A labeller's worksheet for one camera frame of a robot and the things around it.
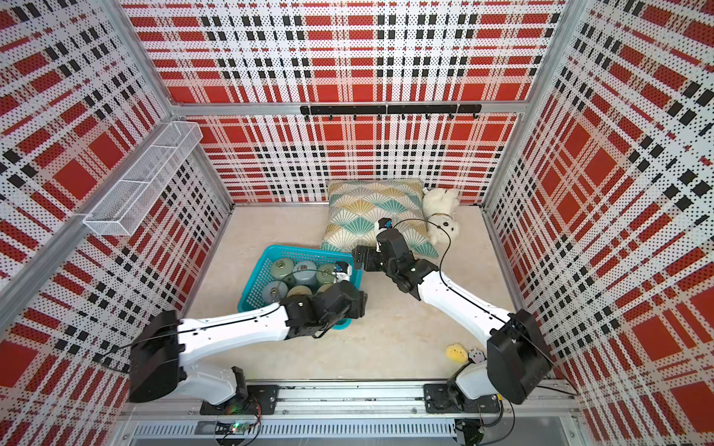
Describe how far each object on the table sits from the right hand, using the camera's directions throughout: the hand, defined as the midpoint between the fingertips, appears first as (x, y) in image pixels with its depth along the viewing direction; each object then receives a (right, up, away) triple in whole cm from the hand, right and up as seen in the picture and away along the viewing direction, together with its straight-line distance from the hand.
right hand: (368, 252), depth 82 cm
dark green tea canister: (-29, -6, +9) cm, 31 cm away
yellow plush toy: (+26, -29, -2) cm, 39 cm away
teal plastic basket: (-7, -20, -4) cm, 22 cm away
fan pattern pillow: (-6, +15, +16) cm, 23 cm away
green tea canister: (-14, -7, +7) cm, 17 cm away
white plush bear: (+28, +16, +27) cm, 42 cm away
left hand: (-2, -13, -2) cm, 13 cm away
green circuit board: (-33, -44, -13) cm, 56 cm away
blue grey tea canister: (-30, -12, +3) cm, 33 cm away
